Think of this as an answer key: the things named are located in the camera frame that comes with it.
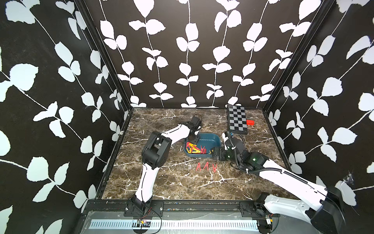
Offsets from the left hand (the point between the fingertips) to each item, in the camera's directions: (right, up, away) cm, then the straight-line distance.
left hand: (194, 137), depth 100 cm
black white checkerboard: (+33, +13, +11) cm, 37 cm away
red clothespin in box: (-5, -5, -2) cm, 7 cm away
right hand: (+11, -3, -22) cm, 25 cm away
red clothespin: (+7, -16, -12) cm, 21 cm away
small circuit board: (-26, -39, -30) cm, 56 cm away
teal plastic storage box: (+11, -2, +1) cm, 11 cm away
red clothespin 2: (+2, -17, -12) cm, 21 cm away
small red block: (+43, +10, +11) cm, 46 cm away
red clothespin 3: (+12, -18, -12) cm, 24 cm away
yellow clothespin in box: (+1, -9, -6) cm, 11 cm away
